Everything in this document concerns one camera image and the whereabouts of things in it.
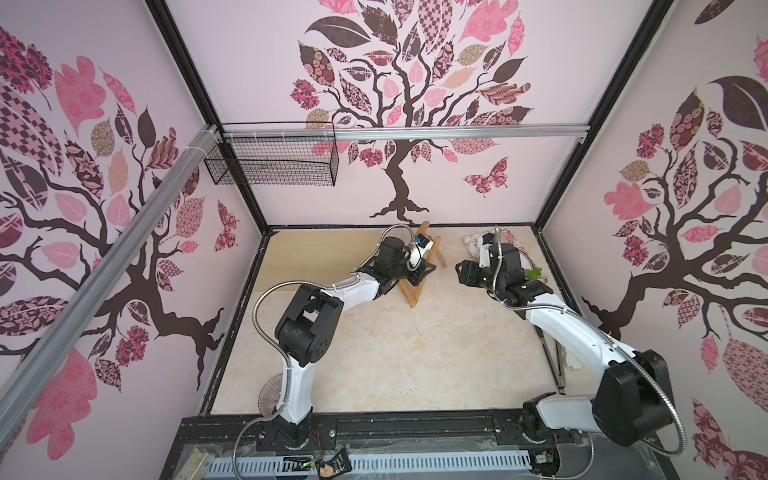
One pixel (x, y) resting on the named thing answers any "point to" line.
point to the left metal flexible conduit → (263, 425)
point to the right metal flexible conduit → (608, 334)
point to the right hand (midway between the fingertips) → (465, 263)
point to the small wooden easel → (411, 289)
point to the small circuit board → (336, 466)
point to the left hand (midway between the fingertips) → (432, 267)
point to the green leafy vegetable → (533, 274)
